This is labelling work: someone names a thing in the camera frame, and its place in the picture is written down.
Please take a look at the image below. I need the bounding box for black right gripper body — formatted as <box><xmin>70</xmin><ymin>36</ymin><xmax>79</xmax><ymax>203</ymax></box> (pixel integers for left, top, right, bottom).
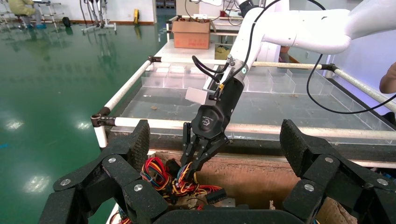
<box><xmin>190</xmin><ymin>77</ymin><xmax>245</xmax><ymax>140</ymax></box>

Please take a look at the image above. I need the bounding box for black conveyor bed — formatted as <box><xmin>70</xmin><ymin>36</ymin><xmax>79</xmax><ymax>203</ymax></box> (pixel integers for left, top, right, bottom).
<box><xmin>106</xmin><ymin>83</ymin><xmax>396</xmax><ymax>163</ymax></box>

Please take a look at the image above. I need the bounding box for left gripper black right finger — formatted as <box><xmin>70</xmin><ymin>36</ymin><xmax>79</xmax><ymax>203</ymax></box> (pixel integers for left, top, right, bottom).
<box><xmin>279</xmin><ymin>119</ymin><xmax>396</xmax><ymax>224</ymax></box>

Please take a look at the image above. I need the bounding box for yellow green bag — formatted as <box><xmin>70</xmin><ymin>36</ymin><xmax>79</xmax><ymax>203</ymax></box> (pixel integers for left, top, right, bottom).
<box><xmin>214</xmin><ymin>45</ymin><xmax>232</xmax><ymax>61</ymax></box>

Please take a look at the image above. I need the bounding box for brown cardboard pulp box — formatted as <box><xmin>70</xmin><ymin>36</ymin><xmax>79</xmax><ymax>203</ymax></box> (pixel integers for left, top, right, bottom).
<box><xmin>148</xmin><ymin>150</ymin><xmax>360</xmax><ymax>224</ymax></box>

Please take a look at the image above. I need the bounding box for brown cardboard carton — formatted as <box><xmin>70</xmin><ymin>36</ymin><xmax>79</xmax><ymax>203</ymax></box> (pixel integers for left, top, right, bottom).
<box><xmin>171</xmin><ymin>20</ymin><xmax>212</xmax><ymax>50</ymax></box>

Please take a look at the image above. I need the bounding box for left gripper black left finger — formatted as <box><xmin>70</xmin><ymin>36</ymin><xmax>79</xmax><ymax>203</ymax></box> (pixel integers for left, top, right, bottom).
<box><xmin>38</xmin><ymin>119</ymin><xmax>170</xmax><ymax>224</ymax></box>

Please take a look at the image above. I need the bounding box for long black cable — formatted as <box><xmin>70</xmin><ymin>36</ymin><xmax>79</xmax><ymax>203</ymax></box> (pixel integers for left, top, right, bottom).
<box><xmin>215</xmin><ymin>0</ymin><xmax>396</xmax><ymax>115</ymax></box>

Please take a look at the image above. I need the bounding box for short black cable loop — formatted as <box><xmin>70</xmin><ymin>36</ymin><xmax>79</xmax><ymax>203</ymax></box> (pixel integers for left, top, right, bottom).
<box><xmin>191</xmin><ymin>55</ymin><xmax>232</xmax><ymax>76</ymax></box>

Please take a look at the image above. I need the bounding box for white frame leg pipe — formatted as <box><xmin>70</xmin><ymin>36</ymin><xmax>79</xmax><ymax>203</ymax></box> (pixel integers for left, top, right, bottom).
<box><xmin>93</xmin><ymin>125</ymin><xmax>108</xmax><ymax>149</ymax></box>

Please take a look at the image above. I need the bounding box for black pipe joint open end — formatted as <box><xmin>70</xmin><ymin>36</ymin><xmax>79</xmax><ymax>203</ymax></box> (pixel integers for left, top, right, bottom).
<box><xmin>90</xmin><ymin>106</ymin><xmax>116</xmax><ymax>128</ymax></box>

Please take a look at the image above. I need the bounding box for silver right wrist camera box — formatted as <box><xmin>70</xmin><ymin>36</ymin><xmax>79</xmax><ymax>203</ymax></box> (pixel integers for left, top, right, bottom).
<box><xmin>185</xmin><ymin>87</ymin><xmax>218</xmax><ymax>106</ymax></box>

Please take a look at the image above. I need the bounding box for power supply with coloured wires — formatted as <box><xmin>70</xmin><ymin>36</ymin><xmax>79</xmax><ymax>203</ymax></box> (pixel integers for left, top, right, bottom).
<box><xmin>170</xmin><ymin>161</ymin><xmax>236</xmax><ymax>208</ymax></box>
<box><xmin>140</xmin><ymin>156</ymin><xmax>182</xmax><ymax>196</ymax></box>
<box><xmin>109</xmin><ymin>207</ymin><xmax>132</xmax><ymax>224</ymax></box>

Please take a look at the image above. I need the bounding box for metal pipe rack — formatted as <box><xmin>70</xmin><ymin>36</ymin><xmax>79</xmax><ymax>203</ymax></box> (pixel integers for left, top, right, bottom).
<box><xmin>36</xmin><ymin>0</ymin><xmax>65</xmax><ymax>32</ymax></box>

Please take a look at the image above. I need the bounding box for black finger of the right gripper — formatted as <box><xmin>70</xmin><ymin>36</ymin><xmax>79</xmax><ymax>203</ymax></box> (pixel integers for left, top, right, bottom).
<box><xmin>180</xmin><ymin>122</ymin><xmax>200</xmax><ymax>175</ymax></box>
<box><xmin>187</xmin><ymin>137</ymin><xmax>231</xmax><ymax>182</ymax></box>

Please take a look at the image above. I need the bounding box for white metal stand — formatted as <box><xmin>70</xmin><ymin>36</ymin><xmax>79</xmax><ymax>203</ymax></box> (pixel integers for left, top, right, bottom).
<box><xmin>79</xmin><ymin>0</ymin><xmax>118</xmax><ymax>34</ymax></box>

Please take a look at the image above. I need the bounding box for seated person in yellow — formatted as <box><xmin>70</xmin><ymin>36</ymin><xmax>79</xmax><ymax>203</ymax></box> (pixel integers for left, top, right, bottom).
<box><xmin>7</xmin><ymin>0</ymin><xmax>38</xmax><ymax>29</ymax></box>

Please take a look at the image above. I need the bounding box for clear acrylic divider tray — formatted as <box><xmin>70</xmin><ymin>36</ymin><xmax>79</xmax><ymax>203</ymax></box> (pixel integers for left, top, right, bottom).
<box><xmin>111</xmin><ymin>62</ymin><xmax>396</xmax><ymax>146</ymax></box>

